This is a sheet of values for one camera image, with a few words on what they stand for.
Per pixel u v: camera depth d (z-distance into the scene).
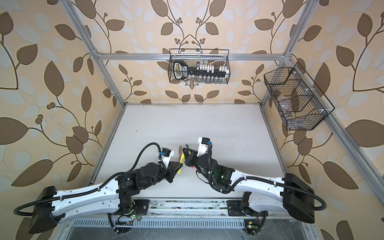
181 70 0.84
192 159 0.63
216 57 0.91
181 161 0.73
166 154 0.63
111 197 0.52
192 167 0.66
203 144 0.66
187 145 0.96
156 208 0.75
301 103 0.74
